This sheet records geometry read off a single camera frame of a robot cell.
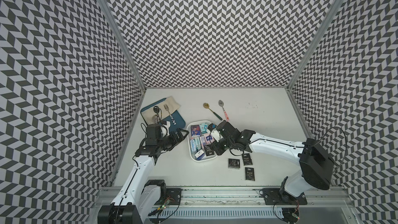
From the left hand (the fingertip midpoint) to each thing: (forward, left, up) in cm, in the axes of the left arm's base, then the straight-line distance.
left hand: (184, 137), depth 81 cm
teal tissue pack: (+8, -10, -3) cm, 13 cm away
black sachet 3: (-16, -34, -10) cm, 39 cm away
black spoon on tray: (+25, +21, -10) cm, 34 cm away
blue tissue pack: (+2, -13, -5) cm, 14 cm away
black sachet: (-11, -26, -10) cm, 30 cm away
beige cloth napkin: (+27, +18, -10) cm, 34 cm away
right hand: (-5, -15, -4) cm, 17 cm away
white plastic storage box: (-9, -5, -5) cm, 12 cm away
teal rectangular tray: (+18, +9, -11) cm, 23 cm away
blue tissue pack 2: (-8, -8, -4) cm, 12 cm away
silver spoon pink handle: (+31, -22, -10) cm, 39 cm away
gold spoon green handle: (+30, -12, -11) cm, 34 cm away
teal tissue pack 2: (-1, -7, -6) cm, 9 cm away
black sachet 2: (-8, -34, -10) cm, 36 cm away
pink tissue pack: (+1, -10, -7) cm, 12 cm away
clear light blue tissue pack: (-2, -5, -6) cm, 8 cm away
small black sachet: (-6, -13, -4) cm, 15 cm away
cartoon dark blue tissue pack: (+7, -6, -5) cm, 10 cm away
